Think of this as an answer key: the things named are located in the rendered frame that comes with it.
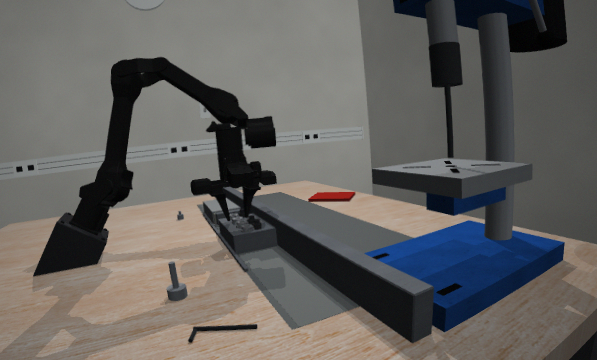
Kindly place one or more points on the black l-shaped rod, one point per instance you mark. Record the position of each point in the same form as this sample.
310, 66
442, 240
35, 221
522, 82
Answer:
220, 328

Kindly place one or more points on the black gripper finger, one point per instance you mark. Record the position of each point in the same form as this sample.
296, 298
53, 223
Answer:
222, 199
248, 194

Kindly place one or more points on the red flat square tile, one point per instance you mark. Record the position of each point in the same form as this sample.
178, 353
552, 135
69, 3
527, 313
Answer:
331, 196

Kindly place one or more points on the dark grey long rectangular bar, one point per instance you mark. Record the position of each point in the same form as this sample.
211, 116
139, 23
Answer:
400, 301

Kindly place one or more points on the blue drill press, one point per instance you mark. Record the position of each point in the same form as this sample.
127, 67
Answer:
471, 268

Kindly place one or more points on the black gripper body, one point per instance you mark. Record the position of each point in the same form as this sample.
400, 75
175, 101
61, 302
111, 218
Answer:
203, 186

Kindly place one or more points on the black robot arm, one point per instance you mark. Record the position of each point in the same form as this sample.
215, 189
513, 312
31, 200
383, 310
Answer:
114, 182

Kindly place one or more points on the grey flanged pin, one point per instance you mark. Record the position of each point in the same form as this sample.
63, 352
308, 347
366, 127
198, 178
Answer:
176, 291

